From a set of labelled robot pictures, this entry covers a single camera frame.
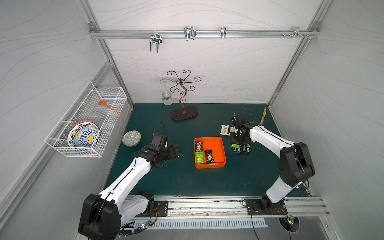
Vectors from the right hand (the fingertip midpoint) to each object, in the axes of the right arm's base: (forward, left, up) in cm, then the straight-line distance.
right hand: (234, 139), depth 92 cm
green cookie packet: (-5, 0, +2) cm, 5 cm away
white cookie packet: (+12, +4, -6) cm, 14 cm away
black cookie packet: (-4, +22, -4) cm, 23 cm away
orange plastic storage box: (-1, +11, -5) cm, 12 cm away
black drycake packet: (-9, +16, -5) cm, 19 cm away
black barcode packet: (-2, -10, -6) cm, 12 cm away
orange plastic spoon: (+4, +73, +26) cm, 78 cm away
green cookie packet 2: (-11, +21, -4) cm, 24 cm away
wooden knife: (+27, -27, -8) cm, 39 cm away
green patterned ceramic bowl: (+1, +68, -4) cm, 68 cm away
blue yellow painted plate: (-17, +71, +29) cm, 78 cm away
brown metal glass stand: (+25, +37, -5) cm, 45 cm away
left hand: (-12, +35, +4) cm, 37 cm away
